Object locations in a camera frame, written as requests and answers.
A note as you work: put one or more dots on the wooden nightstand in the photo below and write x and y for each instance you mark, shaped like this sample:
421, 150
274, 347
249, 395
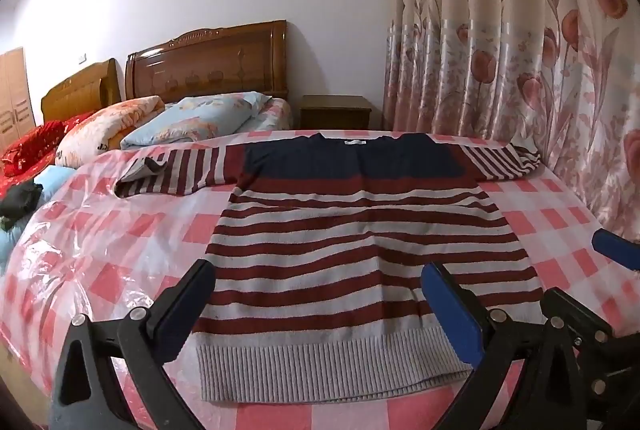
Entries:
335, 112

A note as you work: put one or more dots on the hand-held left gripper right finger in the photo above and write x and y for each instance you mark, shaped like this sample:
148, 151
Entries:
452, 312

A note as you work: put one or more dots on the red white striped sweater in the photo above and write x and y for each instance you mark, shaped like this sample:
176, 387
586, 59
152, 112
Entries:
325, 235

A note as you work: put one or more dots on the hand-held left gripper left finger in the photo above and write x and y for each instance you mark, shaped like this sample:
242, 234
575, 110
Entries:
176, 331

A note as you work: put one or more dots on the light blue cloth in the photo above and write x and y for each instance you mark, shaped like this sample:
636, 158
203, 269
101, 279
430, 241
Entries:
56, 180

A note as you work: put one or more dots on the wooden wardrobe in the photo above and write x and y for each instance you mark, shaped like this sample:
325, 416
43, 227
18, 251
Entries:
14, 95

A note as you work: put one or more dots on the floral tulip curtain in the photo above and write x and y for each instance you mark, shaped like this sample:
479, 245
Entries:
500, 35

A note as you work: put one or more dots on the dark cloth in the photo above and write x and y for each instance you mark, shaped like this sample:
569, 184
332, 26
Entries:
19, 205

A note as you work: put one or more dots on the orange floral pillow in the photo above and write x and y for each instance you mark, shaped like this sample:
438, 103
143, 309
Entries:
107, 125

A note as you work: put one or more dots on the large carved wooden headboard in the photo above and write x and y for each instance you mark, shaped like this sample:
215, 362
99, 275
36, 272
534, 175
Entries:
210, 60

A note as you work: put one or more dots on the red blanket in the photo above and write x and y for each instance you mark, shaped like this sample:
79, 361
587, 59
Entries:
35, 142

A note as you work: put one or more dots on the pink checked bed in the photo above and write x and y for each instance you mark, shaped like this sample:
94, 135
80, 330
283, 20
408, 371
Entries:
125, 220

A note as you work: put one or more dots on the small plain wooden headboard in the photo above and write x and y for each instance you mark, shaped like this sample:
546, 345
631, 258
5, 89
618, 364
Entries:
80, 92

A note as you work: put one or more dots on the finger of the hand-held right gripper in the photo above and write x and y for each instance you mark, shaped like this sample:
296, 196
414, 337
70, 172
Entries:
616, 249
582, 315

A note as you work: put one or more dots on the light blue floral pillow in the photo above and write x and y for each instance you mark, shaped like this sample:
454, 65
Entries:
200, 117

